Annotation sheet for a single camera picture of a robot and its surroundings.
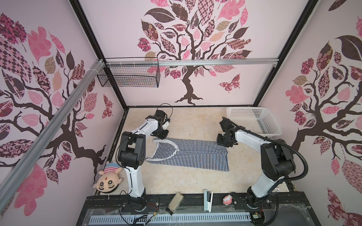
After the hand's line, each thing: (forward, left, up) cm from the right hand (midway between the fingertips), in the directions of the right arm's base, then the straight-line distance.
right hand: (219, 141), depth 95 cm
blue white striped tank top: (-7, +20, -3) cm, 22 cm away
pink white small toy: (-35, +2, +1) cm, 36 cm away
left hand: (+4, +41, +1) cm, 41 cm away
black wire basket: (+37, +54, +31) cm, 73 cm away
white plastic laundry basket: (+20, -37, -4) cm, 42 cm away
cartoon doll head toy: (-27, +65, +6) cm, 71 cm away
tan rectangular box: (-36, +29, +1) cm, 46 cm away
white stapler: (-33, +12, -1) cm, 35 cm away
